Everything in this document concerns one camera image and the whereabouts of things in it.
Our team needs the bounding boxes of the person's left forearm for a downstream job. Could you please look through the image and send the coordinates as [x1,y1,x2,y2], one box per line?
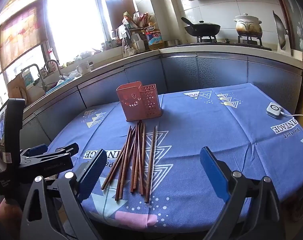
[0,199,23,232]

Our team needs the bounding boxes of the steel wok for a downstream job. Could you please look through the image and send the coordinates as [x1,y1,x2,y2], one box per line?
[273,10,289,50]

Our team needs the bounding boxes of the grey-blue kitchen cabinets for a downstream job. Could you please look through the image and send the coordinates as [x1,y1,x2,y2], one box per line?
[21,54,303,145]

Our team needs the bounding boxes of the yellow cooking oil bottle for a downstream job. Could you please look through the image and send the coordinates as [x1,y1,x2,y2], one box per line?
[145,22,165,51]

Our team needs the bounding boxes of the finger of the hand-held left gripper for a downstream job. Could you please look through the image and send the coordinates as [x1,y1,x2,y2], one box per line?
[21,144,49,157]
[18,142,79,178]

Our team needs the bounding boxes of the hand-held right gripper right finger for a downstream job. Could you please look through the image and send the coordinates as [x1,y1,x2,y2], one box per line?
[200,147,286,240]

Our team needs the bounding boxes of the blue printed tablecloth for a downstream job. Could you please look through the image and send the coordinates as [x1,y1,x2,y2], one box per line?
[48,82,303,233]

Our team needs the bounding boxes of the gas stove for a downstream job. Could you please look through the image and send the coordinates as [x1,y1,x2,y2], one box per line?
[190,35,272,51]

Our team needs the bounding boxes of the white mug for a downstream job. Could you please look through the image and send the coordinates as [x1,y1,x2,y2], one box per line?
[77,61,92,76]

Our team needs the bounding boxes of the white clay pot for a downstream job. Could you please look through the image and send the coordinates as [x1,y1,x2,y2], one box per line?
[233,13,263,38]

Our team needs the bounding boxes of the black wok with lid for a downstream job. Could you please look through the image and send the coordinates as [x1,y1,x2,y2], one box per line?
[181,17,221,37]

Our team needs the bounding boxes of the kitchen countertop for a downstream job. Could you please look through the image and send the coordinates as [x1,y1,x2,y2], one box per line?
[23,44,303,117]

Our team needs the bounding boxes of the white cable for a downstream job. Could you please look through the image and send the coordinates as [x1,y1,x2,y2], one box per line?
[282,112,303,121]

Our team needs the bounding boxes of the glass cabinet door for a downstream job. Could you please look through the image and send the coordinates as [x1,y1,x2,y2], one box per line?
[288,0,303,80]

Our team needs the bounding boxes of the pink plastic utensil holder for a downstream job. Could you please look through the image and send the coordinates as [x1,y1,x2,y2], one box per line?
[116,81,163,122]

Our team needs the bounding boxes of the wooden cutting board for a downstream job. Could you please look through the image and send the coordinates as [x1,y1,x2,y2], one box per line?
[7,76,28,106]

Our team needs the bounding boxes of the bunch of wooden chopsticks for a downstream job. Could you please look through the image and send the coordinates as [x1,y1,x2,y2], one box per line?
[101,120,159,204]

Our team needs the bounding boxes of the white wok stand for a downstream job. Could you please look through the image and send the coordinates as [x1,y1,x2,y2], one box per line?
[277,34,292,56]

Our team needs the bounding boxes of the small white electronic device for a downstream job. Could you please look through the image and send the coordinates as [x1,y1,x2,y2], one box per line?
[266,102,283,118]

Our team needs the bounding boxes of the white plastic jug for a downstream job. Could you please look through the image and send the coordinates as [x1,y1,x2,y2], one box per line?
[130,32,145,53]

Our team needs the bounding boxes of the roller window blind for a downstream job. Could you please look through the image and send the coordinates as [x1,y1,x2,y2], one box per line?
[0,4,49,70]

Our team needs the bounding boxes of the kitchen window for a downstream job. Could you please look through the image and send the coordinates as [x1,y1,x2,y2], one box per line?
[45,0,132,63]

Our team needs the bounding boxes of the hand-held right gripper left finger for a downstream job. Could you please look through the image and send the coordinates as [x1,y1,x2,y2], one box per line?
[20,149,107,240]

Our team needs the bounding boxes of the pile of food bags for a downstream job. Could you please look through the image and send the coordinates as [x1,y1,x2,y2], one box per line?
[116,11,157,38]

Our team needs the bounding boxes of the chrome sink faucet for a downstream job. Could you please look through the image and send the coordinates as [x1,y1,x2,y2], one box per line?
[42,59,63,78]
[21,63,46,93]

